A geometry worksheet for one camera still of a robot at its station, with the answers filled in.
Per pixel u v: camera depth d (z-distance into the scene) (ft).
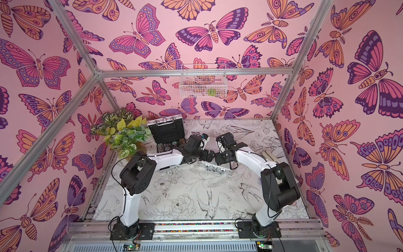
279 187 1.49
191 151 2.52
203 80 3.11
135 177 1.72
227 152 2.18
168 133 3.20
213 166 2.96
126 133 2.56
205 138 2.86
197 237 2.39
